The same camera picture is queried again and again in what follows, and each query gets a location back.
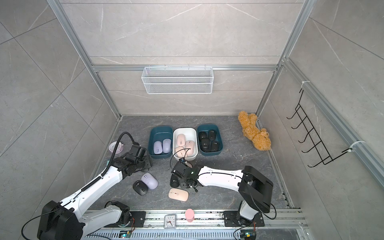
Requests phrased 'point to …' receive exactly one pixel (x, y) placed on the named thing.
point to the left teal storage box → (160, 133)
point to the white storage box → (190, 133)
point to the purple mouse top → (157, 147)
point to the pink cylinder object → (189, 215)
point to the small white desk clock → (170, 221)
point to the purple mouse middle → (151, 182)
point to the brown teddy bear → (260, 139)
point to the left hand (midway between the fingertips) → (149, 159)
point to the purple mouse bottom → (166, 145)
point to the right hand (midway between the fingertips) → (186, 180)
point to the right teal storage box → (206, 127)
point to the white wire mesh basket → (178, 80)
